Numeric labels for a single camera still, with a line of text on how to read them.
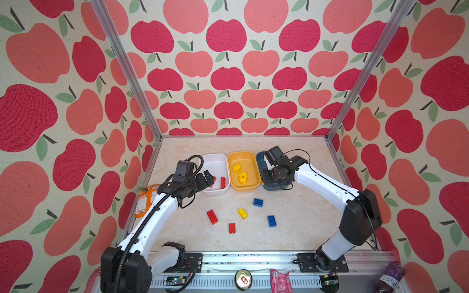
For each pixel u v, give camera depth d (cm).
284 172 61
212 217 86
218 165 107
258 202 91
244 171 102
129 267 39
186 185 57
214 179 102
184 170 62
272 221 84
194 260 75
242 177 98
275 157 67
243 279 62
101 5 69
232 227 83
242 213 86
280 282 69
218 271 73
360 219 46
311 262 73
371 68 86
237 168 102
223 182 96
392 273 68
